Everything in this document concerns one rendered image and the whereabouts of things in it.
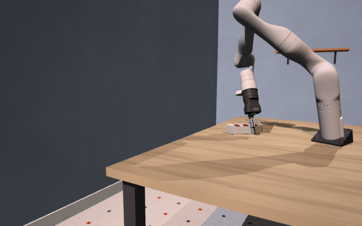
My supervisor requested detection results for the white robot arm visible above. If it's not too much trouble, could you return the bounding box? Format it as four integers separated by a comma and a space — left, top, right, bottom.
232, 0, 344, 140

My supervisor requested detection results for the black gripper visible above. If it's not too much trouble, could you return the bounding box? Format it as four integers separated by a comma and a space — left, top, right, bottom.
235, 79, 262, 128

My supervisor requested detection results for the white power strip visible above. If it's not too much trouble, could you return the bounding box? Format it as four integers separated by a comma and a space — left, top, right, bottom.
226, 123, 263, 134

